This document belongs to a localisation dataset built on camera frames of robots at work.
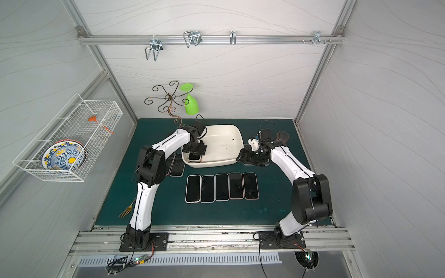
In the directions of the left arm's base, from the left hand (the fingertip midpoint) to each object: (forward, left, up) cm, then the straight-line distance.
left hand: (197, 151), depth 101 cm
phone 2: (-21, -15, -3) cm, 26 cm away
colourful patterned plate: (-24, +42, +32) cm, 58 cm away
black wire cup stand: (+11, +14, +26) cm, 31 cm away
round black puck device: (-50, -53, -6) cm, 74 cm away
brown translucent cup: (+11, -52, +3) cm, 53 cm away
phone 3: (-3, +2, -2) cm, 4 cm away
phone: (-20, -8, -7) cm, 22 cm away
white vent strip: (-53, +32, -4) cm, 62 cm away
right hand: (-10, -27, +8) cm, 30 cm away
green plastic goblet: (+11, +1, +27) cm, 29 cm away
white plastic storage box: (+9, -15, -1) cm, 17 cm away
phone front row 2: (-19, -31, -5) cm, 36 cm away
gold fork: (-33, +30, -3) cm, 45 cm away
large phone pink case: (-19, -23, -3) cm, 30 cm away
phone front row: (-23, 0, -4) cm, 24 cm away
